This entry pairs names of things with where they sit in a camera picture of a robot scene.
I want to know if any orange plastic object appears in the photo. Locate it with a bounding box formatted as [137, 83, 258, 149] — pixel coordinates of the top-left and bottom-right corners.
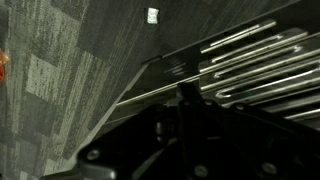
[0, 47, 11, 82]

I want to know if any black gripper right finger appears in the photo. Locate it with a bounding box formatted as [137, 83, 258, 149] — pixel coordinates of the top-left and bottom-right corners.
[189, 83, 320, 180]

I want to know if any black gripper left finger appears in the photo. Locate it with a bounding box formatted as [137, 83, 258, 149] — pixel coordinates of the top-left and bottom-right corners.
[39, 82, 193, 180]

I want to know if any open metal tool drawer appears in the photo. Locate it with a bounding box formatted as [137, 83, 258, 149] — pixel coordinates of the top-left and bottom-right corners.
[89, 0, 320, 135]

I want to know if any white paper scrap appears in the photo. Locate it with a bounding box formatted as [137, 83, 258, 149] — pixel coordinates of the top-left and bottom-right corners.
[146, 7, 160, 25]

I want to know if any silver metal wrench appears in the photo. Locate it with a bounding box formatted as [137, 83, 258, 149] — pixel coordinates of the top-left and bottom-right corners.
[199, 19, 278, 55]
[199, 57, 320, 92]
[210, 28, 310, 65]
[214, 67, 320, 100]
[283, 107, 320, 121]
[198, 44, 320, 80]

